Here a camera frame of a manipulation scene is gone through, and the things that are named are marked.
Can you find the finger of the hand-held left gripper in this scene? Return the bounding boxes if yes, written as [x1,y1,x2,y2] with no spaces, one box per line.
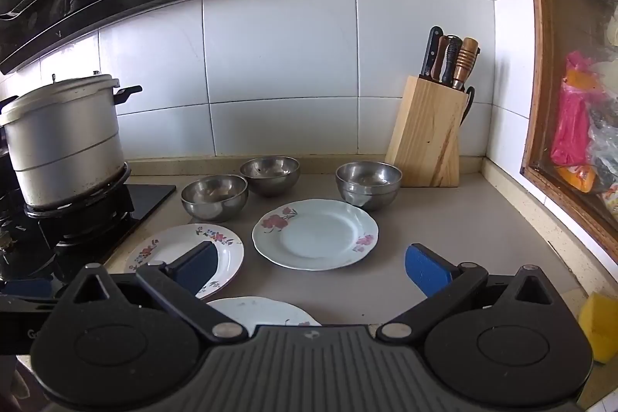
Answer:
[0,278,61,303]

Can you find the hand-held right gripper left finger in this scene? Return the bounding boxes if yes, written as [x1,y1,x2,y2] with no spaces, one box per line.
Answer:
[58,241,248,342]

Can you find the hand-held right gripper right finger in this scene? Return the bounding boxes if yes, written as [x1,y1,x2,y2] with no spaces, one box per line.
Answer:
[377,243,568,342]

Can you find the small-flowered white plate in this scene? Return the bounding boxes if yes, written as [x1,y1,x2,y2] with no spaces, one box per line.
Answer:
[124,224,244,301]

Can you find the stainless steel bowl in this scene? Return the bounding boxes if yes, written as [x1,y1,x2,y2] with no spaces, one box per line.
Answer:
[340,192,399,211]
[335,162,403,200]
[240,156,301,198]
[181,175,249,222]

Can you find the plain-centred white plate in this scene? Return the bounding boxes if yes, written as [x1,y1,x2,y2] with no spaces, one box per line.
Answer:
[207,296,323,327]

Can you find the red-flowered white plate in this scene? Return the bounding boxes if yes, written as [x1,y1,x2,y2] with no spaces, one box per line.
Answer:
[251,198,380,271]

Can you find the black glass gas stove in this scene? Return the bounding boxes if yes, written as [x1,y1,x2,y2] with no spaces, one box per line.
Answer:
[0,183,177,297]

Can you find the black burner grate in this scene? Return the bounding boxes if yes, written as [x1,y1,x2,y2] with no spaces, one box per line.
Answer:
[24,162,134,249]

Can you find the wooden cutting board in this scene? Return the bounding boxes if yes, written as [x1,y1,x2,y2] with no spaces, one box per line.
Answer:
[385,75,468,188]

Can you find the orange packet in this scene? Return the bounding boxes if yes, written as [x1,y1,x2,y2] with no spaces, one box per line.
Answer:
[554,163,600,194]

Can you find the yellow sponge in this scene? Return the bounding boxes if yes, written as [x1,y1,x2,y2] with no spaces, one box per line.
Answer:
[578,291,618,365]

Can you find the pink plastic bag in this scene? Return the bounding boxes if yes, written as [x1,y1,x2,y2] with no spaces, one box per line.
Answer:
[550,51,605,166]

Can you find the wooden framed glass cabinet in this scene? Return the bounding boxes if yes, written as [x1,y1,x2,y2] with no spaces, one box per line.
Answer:
[519,0,618,263]

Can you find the black-handled scissors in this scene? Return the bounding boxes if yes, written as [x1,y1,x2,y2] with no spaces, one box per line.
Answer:
[458,86,477,126]

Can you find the wooden ribbed-handle knife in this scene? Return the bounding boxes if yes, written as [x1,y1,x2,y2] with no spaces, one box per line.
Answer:
[451,37,480,92]

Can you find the black ribbed-handle sharpening steel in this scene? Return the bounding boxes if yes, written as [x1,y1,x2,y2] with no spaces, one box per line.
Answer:
[441,36,463,87]

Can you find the brown-handled knife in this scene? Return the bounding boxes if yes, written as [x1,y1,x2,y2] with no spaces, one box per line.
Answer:
[431,36,450,83]

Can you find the black-handled knife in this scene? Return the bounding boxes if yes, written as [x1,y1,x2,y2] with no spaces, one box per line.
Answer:
[420,26,444,80]

